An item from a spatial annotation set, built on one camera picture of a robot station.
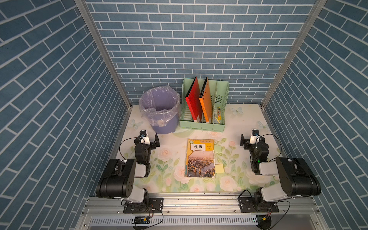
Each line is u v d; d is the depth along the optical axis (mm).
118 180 442
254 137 775
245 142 833
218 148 945
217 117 1120
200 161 887
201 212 722
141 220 721
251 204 732
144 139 758
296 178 450
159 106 1025
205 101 867
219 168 852
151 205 730
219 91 1075
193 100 881
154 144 813
